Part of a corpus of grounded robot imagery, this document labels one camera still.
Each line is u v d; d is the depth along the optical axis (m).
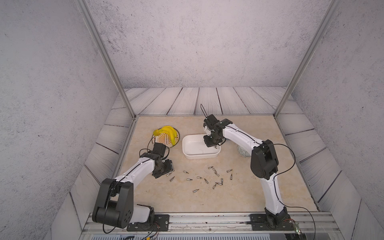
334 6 0.70
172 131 1.04
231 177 0.89
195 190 0.83
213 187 0.85
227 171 0.91
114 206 0.42
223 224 0.74
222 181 0.87
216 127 0.71
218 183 0.86
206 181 0.87
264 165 0.55
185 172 0.91
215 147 1.01
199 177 0.89
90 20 0.74
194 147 1.01
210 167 0.92
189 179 0.87
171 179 0.87
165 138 1.07
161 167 0.74
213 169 0.91
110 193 0.46
